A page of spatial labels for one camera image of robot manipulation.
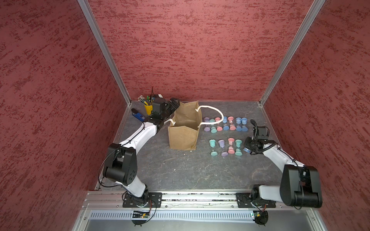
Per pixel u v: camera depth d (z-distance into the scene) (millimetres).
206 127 1027
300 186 984
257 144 663
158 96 799
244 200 731
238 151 896
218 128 1010
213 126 1033
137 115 1091
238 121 1061
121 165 450
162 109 681
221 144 926
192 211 741
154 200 744
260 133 709
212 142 945
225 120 1065
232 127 1023
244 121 1041
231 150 910
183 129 780
